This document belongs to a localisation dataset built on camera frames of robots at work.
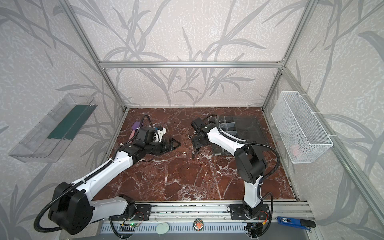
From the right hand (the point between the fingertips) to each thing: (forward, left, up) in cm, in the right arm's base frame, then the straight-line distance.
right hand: (200, 138), depth 93 cm
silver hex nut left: (-7, +10, -7) cm, 14 cm away
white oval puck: (-45, +17, -5) cm, 49 cm away
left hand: (-9, +12, +10) cm, 18 cm away
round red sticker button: (-44, +1, -7) cm, 45 cm away
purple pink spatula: (+16, +48, -7) cm, 52 cm away
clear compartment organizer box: (+16, -32, -11) cm, 38 cm away
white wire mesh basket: (-16, -43, +27) cm, 53 cm away
